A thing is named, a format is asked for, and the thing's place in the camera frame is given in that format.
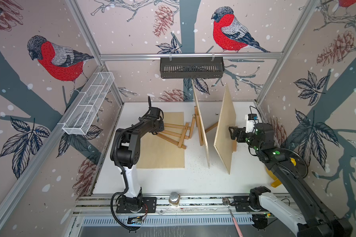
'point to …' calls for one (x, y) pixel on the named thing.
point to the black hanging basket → (187, 67)
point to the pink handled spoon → (226, 201)
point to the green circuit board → (134, 220)
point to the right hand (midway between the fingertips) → (236, 125)
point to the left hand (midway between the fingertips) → (161, 124)
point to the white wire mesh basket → (82, 117)
